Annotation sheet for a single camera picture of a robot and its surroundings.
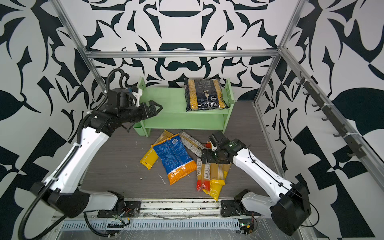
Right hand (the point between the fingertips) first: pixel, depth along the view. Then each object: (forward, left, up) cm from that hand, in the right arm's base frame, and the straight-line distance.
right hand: (209, 158), depth 78 cm
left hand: (+15, +24, +25) cm, 38 cm away
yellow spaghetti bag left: (+5, +33, -9) cm, 35 cm away
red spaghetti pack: (-6, +3, -7) cm, 10 cm away
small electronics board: (-28, -16, -13) cm, 35 cm away
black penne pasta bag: (+25, +2, +21) cm, 33 cm away
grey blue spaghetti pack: (+12, +9, -7) cm, 16 cm away
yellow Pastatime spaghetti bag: (-6, -5, -8) cm, 11 cm away
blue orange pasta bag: (+3, +18, -7) cm, 20 cm away
